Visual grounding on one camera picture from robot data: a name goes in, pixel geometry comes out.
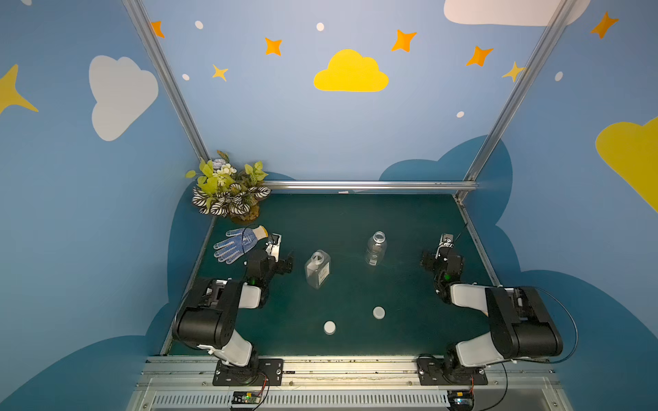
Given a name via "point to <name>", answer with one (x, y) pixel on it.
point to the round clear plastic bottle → (376, 248)
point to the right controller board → (460, 401)
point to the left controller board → (245, 397)
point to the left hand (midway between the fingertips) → (279, 246)
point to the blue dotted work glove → (239, 241)
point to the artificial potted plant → (222, 191)
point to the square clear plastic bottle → (318, 268)
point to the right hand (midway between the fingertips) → (445, 250)
